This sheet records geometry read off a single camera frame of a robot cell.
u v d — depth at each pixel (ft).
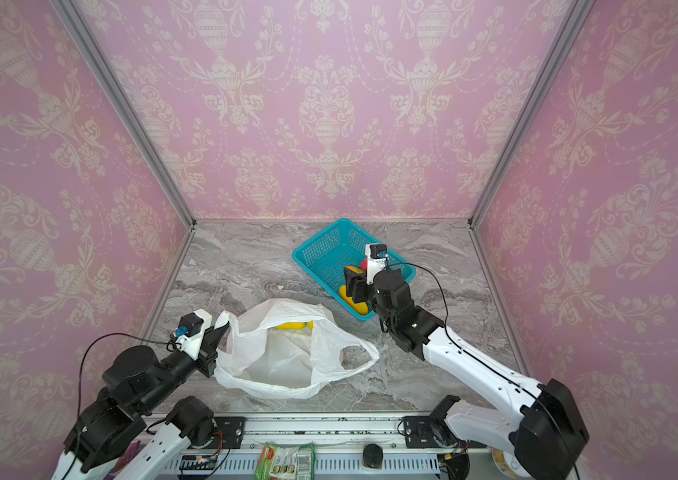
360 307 3.01
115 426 1.49
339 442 2.40
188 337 1.71
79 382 1.61
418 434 2.40
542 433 1.25
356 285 2.18
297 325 2.94
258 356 2.50
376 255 2.09
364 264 3.38
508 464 2.15
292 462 2.25
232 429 2.45
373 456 2.29
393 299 1.83
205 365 1.86
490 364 1.52
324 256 3.56
